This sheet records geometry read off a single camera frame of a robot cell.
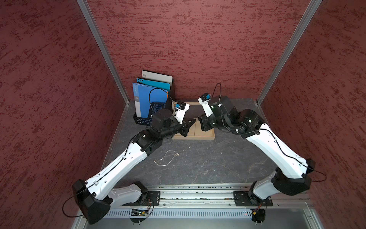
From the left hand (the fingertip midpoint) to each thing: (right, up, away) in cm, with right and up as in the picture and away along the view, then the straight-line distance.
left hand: (193, 123), depth 66 cm
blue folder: (-32, +17, +25) cm, 43 cm away
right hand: (+3, +1, -1) cm, 3 cm away
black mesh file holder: (-22, +9, +19) cm, 31 cm away
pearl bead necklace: (-10, -22, +23) cm, 33 cm away
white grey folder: (-24, +31, +32) cm, 51 cm away
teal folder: (-23, +24, +26) cm, 42 cm away
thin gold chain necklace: (0, 0, -2) cm, 2 cm away
